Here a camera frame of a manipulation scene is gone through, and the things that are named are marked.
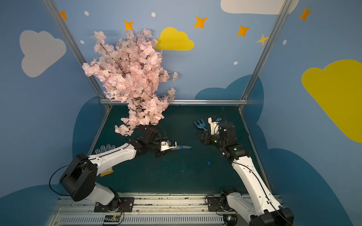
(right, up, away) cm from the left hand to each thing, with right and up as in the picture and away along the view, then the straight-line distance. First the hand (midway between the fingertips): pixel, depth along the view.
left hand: (171, 145), depth 85 cm
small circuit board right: (+32, -37, -12) cm, 51 cm away
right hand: (+18, +9, -9) cm, 22 cm away
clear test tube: (+4, +1, -11) cm, 12 cm away
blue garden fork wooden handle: (+21, +11, +22) cm, 33 cm away
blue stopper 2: (+24, -12, +5) cm, 27 cm away
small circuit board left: (-31, -36, -12) cm, 49 cm away
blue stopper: (+12, -3, +11) cm, 17 cm away
